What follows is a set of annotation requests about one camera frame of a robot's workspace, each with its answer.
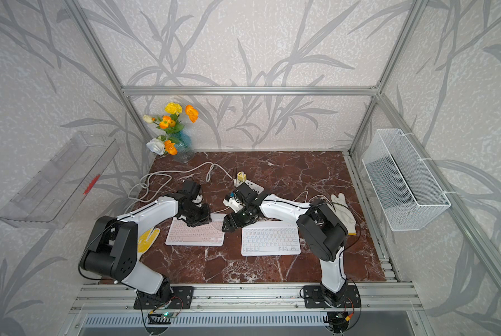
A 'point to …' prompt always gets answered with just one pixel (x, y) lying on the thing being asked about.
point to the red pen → (92, 184)
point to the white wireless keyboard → (270, 238)
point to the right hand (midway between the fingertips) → (229, 225)
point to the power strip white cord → (152, 183)
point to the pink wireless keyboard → (210, 233)
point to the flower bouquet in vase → (172, 139)
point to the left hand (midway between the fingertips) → (213, 218)
